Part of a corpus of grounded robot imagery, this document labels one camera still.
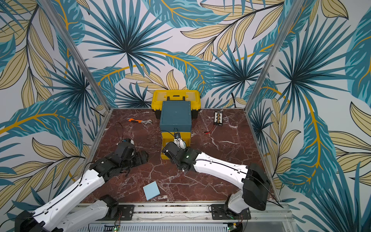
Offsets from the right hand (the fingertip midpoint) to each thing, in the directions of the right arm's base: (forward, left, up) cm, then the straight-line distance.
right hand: (178, 151), depth 80 cm
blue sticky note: (-16, +15, -15) cm, 27 cm away
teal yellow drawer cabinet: (+19, +1, +7) cm, 20 cm away
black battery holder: (+35, -31, -13) cm, 49 cm away
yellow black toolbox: (+43, +14, +3) cm, 45 cm away
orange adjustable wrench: (+33, +26, -13) cm, 44 cm away
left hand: (-3, +20, -2) cm, 20 cm away
